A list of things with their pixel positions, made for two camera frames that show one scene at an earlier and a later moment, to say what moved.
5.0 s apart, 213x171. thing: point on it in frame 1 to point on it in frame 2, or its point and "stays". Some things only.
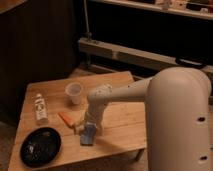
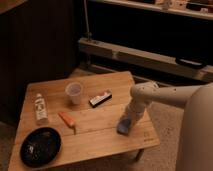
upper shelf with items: [202, 9] stays
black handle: [190, 62] stays
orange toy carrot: [66, 119] stays
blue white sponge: [88, 133] to [123, 126]
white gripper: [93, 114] to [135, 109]
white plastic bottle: [40, 107] stays
